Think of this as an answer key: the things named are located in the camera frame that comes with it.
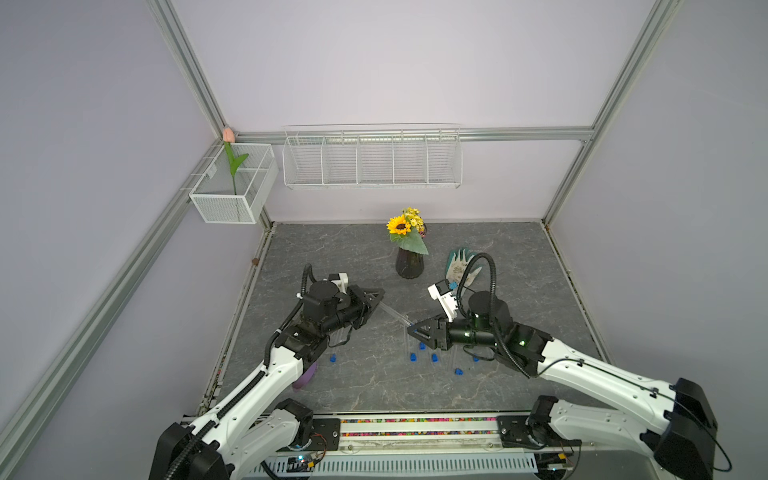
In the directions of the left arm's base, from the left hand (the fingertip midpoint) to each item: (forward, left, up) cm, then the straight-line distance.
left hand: (387, 294), depth 74 cm
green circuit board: (-31, +24, -25) cm, 47 cm away
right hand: (-10, -5, 0) cm, 11 cm away
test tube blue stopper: (-5, -2, 0) cm, 6 cm away
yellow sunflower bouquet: (+20, -7, +1) cm, 21 cm away
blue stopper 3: (-9, -13, -22) cm, 27 cm away
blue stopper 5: (-18, -18, +1) cm, 25 cm away
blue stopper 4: (-14, -19, -22) cm, 32 cm away
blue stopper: (-7, +17, -23) cm, 29 cm away
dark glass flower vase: (+21, -8, -17) cm, 29 cm away
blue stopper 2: (-8, -7, -23) cm, 25 cm away
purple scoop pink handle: (-13, +24, -21) cm, 35 cm away
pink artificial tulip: (+46, +45, +10) cm, 65 cm away
